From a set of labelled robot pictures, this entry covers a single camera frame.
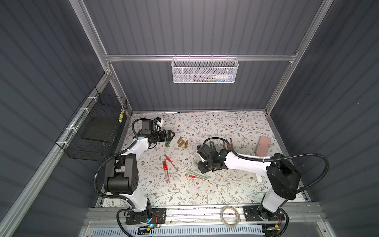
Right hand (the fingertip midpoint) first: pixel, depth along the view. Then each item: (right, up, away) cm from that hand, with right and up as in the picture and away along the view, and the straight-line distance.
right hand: (201, 167), depth 85 cm
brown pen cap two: (-14, +14, +17) cm, 27 cm away
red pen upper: (-20, +2, +8) cm, 22 cm away
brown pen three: (+17, +10, +15) cm, 25 cm away
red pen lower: (-5, -6, +1) cm, 8 cm away
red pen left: (-22, -3, +4) cm, 23 cm away
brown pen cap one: (-10, +11, +16) cm, 22 cm away
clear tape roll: (+9, -22, -14) cm, 28 cm away
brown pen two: (+19, +11, +13) cm, 25 cm away
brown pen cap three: (-12, +13, +17) cm, 24 cm away
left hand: (-19, +18, +7) cm, 28 cm away
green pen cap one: (-23, +12, +16) cm, 30 cm away
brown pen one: (+22, +12, +16) cm, 30 cm away
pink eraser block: (+42, +10, +11) cm, 44 cm away
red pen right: (-21, -3, +3) cm, 21 cm away
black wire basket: (-54, +20, -17) cm, 60 cm away
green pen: (-2, -5, +1) cm, 5 cm away
